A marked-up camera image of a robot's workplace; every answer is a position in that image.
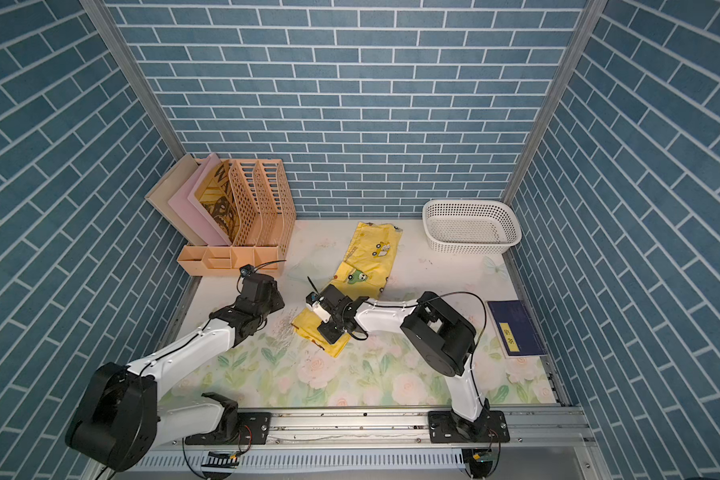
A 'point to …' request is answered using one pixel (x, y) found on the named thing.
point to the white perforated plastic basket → (469, 226)
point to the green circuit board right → (484, 456)
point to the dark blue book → (515, 330)
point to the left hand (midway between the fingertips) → (282, 292)
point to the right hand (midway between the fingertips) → (327, 328)
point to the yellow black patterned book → (215, 194)
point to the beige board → (160, 194)
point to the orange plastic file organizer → (263, 215)
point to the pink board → (186, 204)
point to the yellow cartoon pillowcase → (363, 272)
